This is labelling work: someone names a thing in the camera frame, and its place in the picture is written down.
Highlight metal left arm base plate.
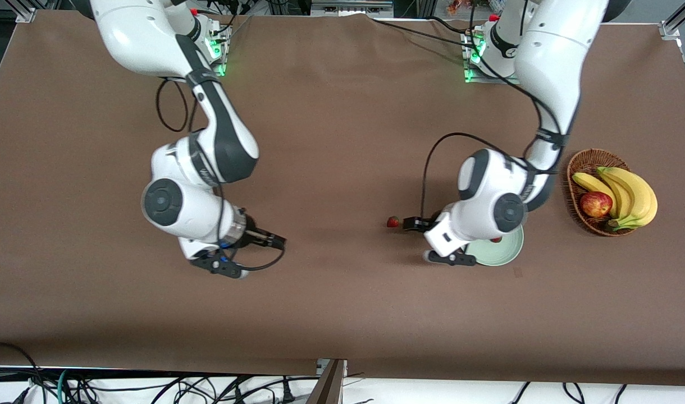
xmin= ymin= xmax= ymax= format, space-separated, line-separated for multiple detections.
xmin=462 ymin=29 xmax=520 ymax=85

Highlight grey background device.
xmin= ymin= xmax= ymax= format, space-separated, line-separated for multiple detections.
xmin=310 ymin=0 xmax=395 ymax=16

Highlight teal floor cable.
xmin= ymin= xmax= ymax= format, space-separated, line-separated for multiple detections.
xmin=57 ymin=369 xmax=74 ymax=404

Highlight red apple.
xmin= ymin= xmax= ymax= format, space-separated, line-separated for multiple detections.
xmin=579 ymin=191 xmax=613 ymax=218

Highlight thin black table cable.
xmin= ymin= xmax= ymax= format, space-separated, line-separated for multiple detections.
xmin=368 ymin=17 xmax=468 ymax=47

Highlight colourful background objects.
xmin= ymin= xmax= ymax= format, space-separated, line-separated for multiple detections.
xmin=446 ymin=0 xmax=489 ymax=16

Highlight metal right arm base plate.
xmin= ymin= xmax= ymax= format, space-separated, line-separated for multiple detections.
xmin=208 ymin=20 xmax=234 ymax=77

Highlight pale green round plate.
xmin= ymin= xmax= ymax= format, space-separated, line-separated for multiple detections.
xmin=463 ymin=223 xmax=525 ymax=267

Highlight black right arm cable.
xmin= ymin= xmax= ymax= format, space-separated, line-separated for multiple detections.
xmin=156 ymin=76 xmax=287 ymax=273

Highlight brown table cover sheet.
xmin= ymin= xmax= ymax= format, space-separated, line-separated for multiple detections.
xmin=0 ymin=10 xmax=685 ymax=388

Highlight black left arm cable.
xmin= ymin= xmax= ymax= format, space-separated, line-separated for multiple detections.
xmin=421 ymin=0 xmax=570 ymax=221

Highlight small metal bracket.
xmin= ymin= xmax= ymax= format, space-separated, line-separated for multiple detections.
xmin=316 ymin=358 xmax=348 ymax=377

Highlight yellow banana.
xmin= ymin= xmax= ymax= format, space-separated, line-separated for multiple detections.
xmin=572 ymin=172 xmax=618 ymax=217
xmin=596 ymin=167 xmax=635 ymax=221
xmin=604 ymin=168 xmax=658 ymax=231

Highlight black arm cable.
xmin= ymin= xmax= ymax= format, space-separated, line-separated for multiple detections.
xmin=156 ymin=76 xmax=287 ymax=273
xmin=421 ymin=0 xmax=570 ymax=221

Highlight brown wicker basket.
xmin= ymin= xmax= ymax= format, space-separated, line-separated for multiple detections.
xmin=566 ymin=148 xmax=638 ymax=237

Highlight thick black floor cable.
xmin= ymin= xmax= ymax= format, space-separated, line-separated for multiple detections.
xmin=0 ymin=341 xmax=47 ymax=404

